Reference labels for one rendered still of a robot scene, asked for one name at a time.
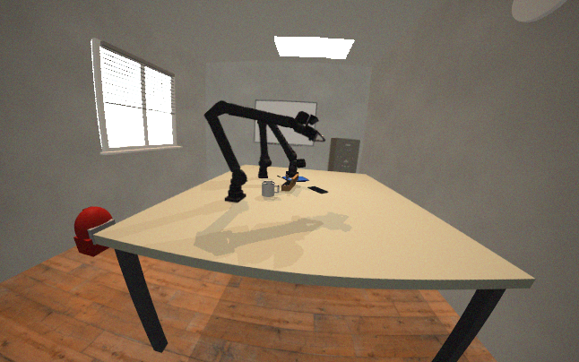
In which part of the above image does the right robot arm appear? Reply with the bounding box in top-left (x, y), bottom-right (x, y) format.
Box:
top-left (204, 100), bottom-right (319, 203)

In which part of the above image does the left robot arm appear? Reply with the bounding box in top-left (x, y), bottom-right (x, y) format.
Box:
top-left (257, 121), bottom-right (306, 178)

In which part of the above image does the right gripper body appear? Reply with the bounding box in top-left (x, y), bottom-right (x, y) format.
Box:
top-left (301, 126), bottom-right (317, 141)

